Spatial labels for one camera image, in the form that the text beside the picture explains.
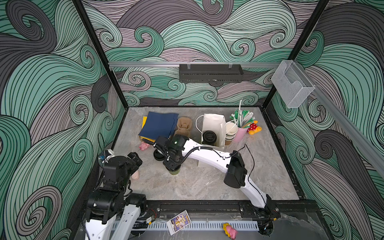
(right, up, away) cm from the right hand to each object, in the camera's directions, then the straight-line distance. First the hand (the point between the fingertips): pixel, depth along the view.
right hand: (173, 163), depth 79 cm
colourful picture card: (+4, -25, -11) cm, 27 cm away
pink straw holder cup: (+41, +14, +13) cm, 45 cm away
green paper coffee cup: (0, -7, +4) cm, 8 cm away
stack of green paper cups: (+35, +18, +11) cm, 40 cm away
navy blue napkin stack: (-12, +20, +22) cm, 32 cm away
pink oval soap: (-22, -8, +4) cm, 23 cm away
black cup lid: (+20, +13, +6) cm, 25 cm away
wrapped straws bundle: (+43, +24, +13) cm, 51 cm away
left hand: (-17, +7, -13) cm, 23 cm away
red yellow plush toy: (+53, +18, +22) cm, 60 cm away
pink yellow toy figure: (+27, -26, -13) cm, 40 cm away
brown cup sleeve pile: (+5, +20, +27) cm, 34 cm away
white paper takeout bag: (+24, +22, +4) cm, 33 cm away
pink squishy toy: (-20, +7, +13) cm, 25 cm away
